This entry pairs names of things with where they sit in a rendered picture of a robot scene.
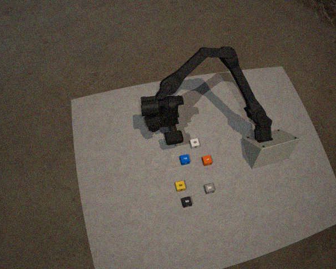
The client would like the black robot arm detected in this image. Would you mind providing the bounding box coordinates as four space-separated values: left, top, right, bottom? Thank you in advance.
141 47 273 143

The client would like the olive yellow block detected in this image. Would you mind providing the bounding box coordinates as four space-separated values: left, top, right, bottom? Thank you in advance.
175 180 185 192

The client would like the blue block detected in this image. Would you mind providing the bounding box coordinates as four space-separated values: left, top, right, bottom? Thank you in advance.
180 154 190 165

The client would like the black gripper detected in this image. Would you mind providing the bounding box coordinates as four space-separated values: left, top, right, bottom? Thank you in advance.
160 107 184 145

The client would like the orange block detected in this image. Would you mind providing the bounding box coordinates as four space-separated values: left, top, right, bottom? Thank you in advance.
202 155 212 166

